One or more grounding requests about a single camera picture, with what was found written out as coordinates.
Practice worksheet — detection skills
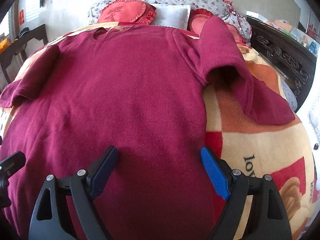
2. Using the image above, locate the maroon sweater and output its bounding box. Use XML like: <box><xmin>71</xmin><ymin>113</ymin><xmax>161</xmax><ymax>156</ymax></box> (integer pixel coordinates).
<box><xmin>1</xmin><ymin>17</ymin><xmax>295</xmax><ymax>239</ymax></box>

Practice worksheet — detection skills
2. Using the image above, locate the orange patterned fleece blanket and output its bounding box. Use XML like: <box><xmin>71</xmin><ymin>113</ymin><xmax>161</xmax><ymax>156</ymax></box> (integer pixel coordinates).
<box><xmin>1</xmin><ymin>23</ymin><xmax>317</xmax><ymax>239</ymax></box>

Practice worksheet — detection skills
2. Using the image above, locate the dark wooden side table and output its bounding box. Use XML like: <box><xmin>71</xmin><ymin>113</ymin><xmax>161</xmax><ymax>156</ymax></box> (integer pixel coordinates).
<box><xmin>1</xmin><ymin>24</ymin><xmax>48</xmax><ymax>83</ymax></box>

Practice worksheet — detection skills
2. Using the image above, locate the dark carved wooden furniture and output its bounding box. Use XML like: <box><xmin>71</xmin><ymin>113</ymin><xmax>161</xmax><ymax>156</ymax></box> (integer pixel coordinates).
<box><xmin>246</xmin><ymin>16</ymin><xmax>317</xmax><ymax>112</ymax></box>

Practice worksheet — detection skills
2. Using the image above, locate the left red heart pillow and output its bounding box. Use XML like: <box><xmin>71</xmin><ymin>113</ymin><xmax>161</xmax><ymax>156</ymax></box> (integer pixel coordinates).
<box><xmin>98</xmin><ymin>0</ymin><xmax>157</xmax><ymax>24</ymax></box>

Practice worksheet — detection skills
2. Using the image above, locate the red heart pillow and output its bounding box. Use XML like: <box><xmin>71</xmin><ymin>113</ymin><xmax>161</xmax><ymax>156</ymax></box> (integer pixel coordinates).
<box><xmin>98</xmin><ymin>0</ymin><xmax>157</xmax><ymax>24</ymax></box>
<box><xmin>187</xmin><ymin>8</ymin><xmax>247</xmax><ymax>44</ymax></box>

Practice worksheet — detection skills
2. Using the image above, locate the right red heart pillow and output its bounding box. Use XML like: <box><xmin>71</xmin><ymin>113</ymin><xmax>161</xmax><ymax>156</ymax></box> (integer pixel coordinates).
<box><xmin>187</xmin><ymin>8</ymin><xmax>247</xmax><ymax>44</ymax></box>

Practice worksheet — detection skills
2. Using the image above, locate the white pillow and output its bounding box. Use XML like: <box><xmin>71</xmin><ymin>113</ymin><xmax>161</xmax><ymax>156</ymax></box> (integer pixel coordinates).
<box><xmin>150</xmin><ymin>4</ymin><xmax>191</xmax><ymax>30</ymax></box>

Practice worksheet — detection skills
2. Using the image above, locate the red wall sticker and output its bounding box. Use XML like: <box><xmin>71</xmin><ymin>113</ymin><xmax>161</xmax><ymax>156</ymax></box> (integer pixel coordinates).
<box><xmin>18</xmin><ymin>9</ymin><xmax>24</xmax><ymax>25</ymax></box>

